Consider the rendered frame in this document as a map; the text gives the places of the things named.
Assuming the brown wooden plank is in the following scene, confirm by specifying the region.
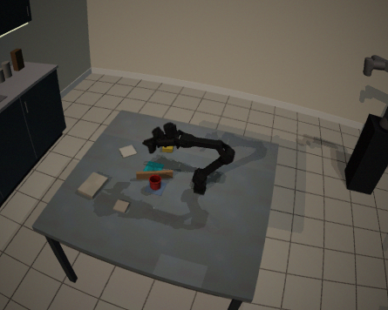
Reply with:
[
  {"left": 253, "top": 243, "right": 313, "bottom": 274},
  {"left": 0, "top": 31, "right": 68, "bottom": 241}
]
[{"left": 136, "top": 170, "right": 173, "bottom": 179}]

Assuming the yellow block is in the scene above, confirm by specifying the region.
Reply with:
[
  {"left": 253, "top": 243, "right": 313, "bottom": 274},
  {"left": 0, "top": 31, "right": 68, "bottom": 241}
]
[{"left": 162, "top": 146, "right": 174, "bottom": 152}]

